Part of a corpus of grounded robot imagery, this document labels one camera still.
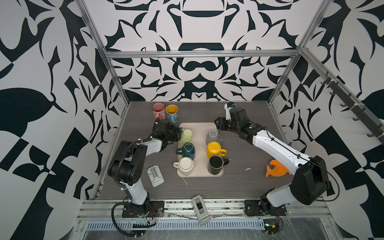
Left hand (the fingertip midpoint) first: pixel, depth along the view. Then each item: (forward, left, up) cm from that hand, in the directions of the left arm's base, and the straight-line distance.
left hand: (184, 122), depth 93 cm
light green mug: (-10, -1, -2) cm, 10 cm away
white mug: (-26, -1, -5) cm, 26 cm away
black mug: (-26, -16, -3) cm, 31 cm away
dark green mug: (-18, -2, -2) cm, 19 cm away
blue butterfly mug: (+13, +9, -4) cm, 16 cm away
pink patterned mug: (+14, +18, -4) cm, 23 cm away
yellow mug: (-17, -17, -3) cm, 24 cm away
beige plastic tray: (-14, -10, -11) cm, 20 cm away
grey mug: (-9, -17, -1) cm, 19 cm away
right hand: (-6, -19, +9) cm, 22 cm away
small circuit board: (-52, -40, -13) cm, 67 cm away
